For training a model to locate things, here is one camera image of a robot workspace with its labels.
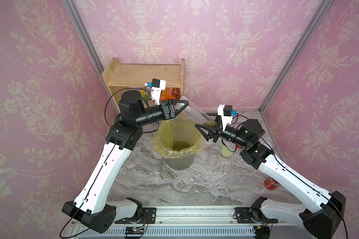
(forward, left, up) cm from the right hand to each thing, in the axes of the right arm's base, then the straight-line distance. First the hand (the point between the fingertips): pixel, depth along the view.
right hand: (201, 119), depth 60 cm
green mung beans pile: (+13, +9, -38) cm, 41 cm away
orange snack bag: (+38, +14, -16) cm, 44 cm away
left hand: (0, +6, +8) cm, 10 cm away
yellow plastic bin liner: (+14, +11, -23) cm, 29 cm away
